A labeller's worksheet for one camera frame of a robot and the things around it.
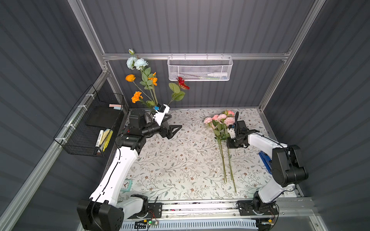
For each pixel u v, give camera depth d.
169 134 0.62
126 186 0.80
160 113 0.59
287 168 0.47
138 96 0.82
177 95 0.87
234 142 0.81
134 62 0.83
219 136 1.01
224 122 0.96
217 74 0.88
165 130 0.62
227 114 1.02
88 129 0.74
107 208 0.37
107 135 0.63
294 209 0.75
